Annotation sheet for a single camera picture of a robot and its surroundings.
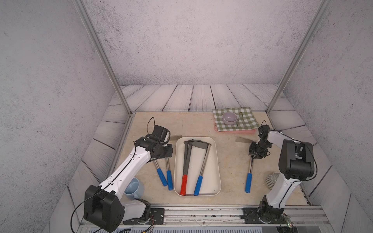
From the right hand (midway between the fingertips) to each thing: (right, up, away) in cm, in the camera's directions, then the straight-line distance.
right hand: (252, 153), depth 95 cm
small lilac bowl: (-11, +23, +17) cm, 31 cm away
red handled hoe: (-42, +5, +4) cm, 42 cm away
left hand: (-50, +3, -14) cm, 52 cm away
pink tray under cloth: (-1, +13, +13) cm, 19 cm away
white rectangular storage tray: (-28, -13, -10) cm, 32 cm away
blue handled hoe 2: (-6, -11, -10) cm, 16 cm away
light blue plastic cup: (-68, -14, -21) cm, 73 cm away
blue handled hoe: (-29, +4, +3) cm, 30 cm away
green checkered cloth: (+3, +22, +20) cm, 30 cm away
